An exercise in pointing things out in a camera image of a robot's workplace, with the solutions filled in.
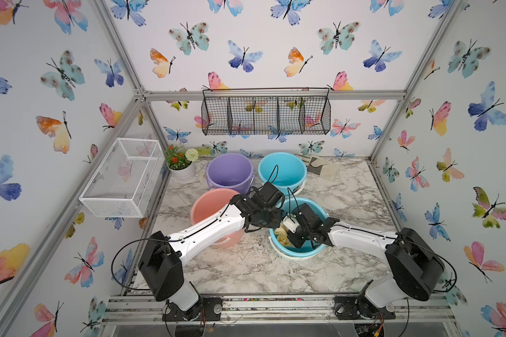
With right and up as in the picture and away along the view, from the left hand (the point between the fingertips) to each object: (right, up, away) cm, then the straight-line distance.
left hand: (279, 220), depth 79 cm
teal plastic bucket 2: (+4, +18, +13) cm, 23 cm away
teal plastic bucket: (+8, -9, -7) cm, 14 cm away
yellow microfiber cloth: (+1, -5, +3) cm, 6 cm away
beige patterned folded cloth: (+26, +22, +39) cm, 52 cm away
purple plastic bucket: (-20, +19, +15) cm, 31 cm away
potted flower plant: (-46, +23, +22) cm, 56 cm away
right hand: (+5, -6, +10) cm, 13 cm away
